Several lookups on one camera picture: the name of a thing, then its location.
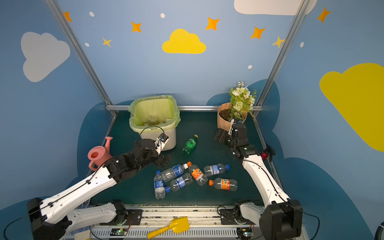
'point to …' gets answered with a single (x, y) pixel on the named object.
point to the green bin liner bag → (153, 113)
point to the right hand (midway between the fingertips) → (222, 132)
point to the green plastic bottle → (190, 144)
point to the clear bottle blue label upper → (168, 174)
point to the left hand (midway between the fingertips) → (166, 147)
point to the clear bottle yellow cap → (152, 120)
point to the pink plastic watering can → (99, 155)
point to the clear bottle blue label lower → (176, 184)
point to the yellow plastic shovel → (178, 224)
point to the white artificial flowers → (240, 100)
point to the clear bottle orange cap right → (224, 184)
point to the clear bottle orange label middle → (198, 175)
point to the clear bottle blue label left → (159, 185)
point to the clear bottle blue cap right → (216, 169)
